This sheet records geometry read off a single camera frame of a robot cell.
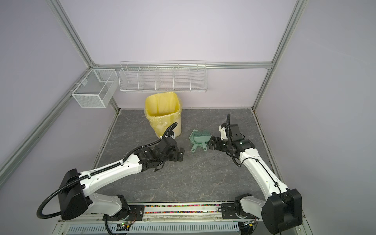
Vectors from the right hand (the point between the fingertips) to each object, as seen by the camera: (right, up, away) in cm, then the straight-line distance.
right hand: (214, 144), depth 82 cm
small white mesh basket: (-78, +36, +19) cm, 88 cm away
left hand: (-21, -4, -3) cm, 22 cm away
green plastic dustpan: (-11, -2, +15) cm, 18 cm away
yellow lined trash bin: (-34, +22, +23) cm, 46 cm away
